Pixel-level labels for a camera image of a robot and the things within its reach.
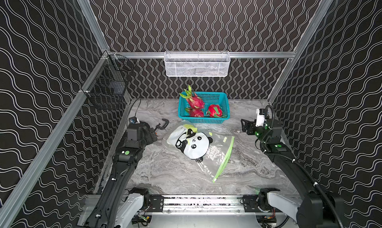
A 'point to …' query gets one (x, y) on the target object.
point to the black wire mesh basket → (108, 84)
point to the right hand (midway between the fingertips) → (250, 119)
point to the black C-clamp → (162, 127)
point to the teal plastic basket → (222, 99)
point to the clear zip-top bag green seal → (207, 150)
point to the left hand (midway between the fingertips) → (148, 130)
